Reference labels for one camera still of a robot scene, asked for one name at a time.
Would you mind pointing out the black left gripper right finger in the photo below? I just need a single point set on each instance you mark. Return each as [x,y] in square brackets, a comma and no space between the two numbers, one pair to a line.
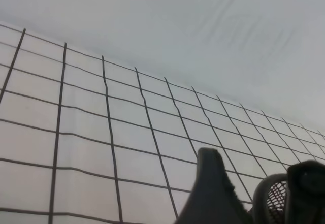
[305,193]

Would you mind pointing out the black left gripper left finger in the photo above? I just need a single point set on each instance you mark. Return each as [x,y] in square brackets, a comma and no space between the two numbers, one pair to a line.
[213,198]

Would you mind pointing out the black mesh pen holder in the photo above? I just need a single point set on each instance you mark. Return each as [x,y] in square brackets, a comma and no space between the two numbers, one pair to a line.
[268,204]

